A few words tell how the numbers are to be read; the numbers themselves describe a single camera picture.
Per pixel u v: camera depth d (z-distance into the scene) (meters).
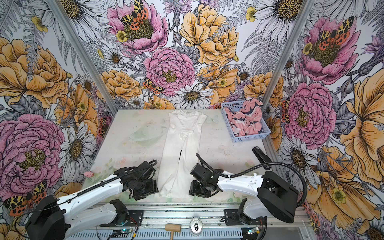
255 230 0.71
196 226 0.61
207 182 0.73
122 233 0.73
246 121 1.07
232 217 0.74
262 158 0.92
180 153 0.97
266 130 1.03
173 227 0.70
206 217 0.76
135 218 0.74
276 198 0.43
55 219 0.40
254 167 0.49
